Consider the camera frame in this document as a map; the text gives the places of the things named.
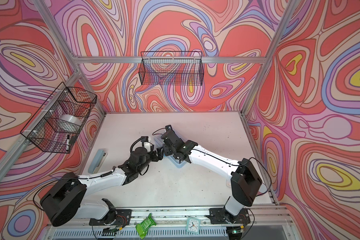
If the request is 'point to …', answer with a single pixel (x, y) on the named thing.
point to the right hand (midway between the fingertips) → (170, 147)
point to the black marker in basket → (68, 143)
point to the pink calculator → (228, 183)
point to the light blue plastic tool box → (175, 162)
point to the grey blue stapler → (97, 161)
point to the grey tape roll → (71, 118)
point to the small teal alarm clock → (193, 225)
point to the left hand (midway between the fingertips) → (161, 146)
